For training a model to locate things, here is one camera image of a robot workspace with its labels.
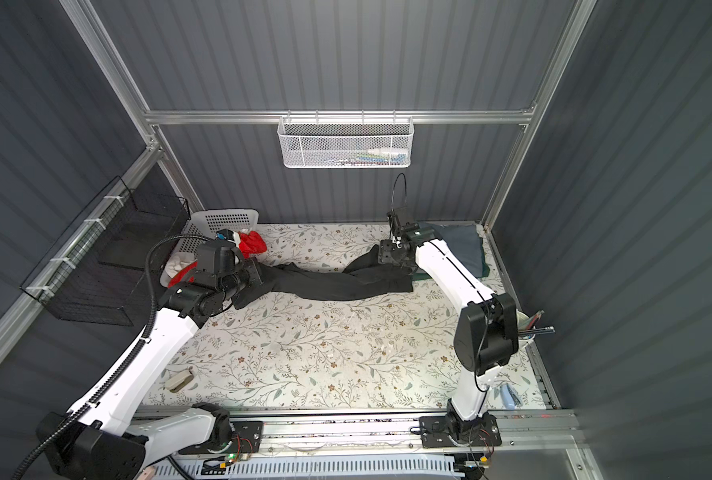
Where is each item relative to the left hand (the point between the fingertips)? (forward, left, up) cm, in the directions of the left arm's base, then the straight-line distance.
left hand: (257, 265), depth 77 cm
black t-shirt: (+3, -30, -11) cm, 32 cm away
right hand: (+7, -38, -8) cm, 39 cm away
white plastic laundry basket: (+38, +30, -19) cm, 52 cm away
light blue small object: (-31, -65, -22) cm, 75 cm away
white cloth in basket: (+14, +32, -14) cm, 37 cm away
